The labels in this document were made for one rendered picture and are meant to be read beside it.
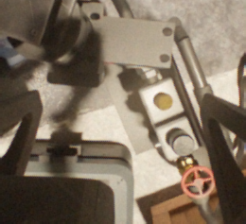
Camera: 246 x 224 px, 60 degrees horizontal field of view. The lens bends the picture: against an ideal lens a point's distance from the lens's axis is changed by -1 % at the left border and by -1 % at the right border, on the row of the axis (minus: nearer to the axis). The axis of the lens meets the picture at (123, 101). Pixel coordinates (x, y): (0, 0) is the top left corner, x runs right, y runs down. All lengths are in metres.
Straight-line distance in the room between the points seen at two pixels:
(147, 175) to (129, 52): 0.87
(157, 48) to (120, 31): 0.04
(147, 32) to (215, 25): 0.82
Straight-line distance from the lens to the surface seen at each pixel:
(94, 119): 0.96
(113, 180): 0.75
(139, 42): 0.21
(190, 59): 0.38
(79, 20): 0.16
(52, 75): 0.28
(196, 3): 1.02
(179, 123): 0.50
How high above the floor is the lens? 0.93
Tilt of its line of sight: 83 degrees down
